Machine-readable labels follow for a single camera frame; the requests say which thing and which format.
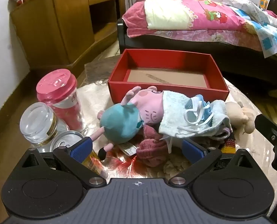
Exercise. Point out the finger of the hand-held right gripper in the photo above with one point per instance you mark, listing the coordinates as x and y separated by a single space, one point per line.
269 127

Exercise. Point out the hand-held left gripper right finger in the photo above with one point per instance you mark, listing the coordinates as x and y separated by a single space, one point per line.
192 150

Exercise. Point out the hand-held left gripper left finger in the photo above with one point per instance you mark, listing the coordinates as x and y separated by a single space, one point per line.
81 148

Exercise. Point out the beige plush toy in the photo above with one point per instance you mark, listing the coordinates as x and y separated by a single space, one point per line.
241 116

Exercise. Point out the striped knitted sock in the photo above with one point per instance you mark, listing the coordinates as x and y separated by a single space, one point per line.
229 144

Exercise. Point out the dark pink knitted cloth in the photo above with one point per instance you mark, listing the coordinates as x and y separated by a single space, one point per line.
152 151

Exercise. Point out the light blue towel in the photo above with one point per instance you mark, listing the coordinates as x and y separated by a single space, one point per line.
173 114

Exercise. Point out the pink pig plush toy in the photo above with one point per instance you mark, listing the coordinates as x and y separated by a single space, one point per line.
119 123

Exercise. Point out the blue face mask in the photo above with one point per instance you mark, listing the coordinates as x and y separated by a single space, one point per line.
196 102

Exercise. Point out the red cardboard box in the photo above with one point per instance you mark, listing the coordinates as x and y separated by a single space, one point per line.
119 91

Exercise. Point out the drink can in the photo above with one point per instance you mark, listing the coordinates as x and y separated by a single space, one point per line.
63 140

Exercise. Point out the clear glass jar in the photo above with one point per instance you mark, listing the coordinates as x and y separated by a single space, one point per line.
38 119

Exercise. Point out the floral tablecloth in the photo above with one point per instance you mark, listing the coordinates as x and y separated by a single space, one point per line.
133 168

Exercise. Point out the pink lid plastic jar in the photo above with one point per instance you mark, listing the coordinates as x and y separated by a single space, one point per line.
56 84

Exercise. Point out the white blue patchwork blanket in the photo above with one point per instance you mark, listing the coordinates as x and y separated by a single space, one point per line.
266 32

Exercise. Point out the dark wooden bed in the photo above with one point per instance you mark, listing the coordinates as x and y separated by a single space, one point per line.
199 44

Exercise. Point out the small colourful box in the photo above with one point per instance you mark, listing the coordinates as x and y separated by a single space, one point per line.
263 4

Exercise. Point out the wooden cabinet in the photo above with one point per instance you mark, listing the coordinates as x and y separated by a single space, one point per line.
59 23

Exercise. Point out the pink printed quilt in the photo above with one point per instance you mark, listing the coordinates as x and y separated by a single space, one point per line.
199 16

